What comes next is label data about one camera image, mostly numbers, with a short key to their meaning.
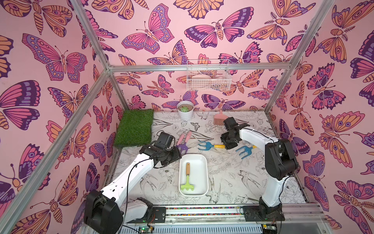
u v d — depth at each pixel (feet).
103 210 1.26
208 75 3.09
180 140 3.36
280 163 1.65
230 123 2.60
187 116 3.69
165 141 2.02
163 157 1.92
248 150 3.13
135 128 3.48
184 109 3.48
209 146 3.30
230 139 2.68
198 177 2.82
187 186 2.65
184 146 3.28
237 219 2.39
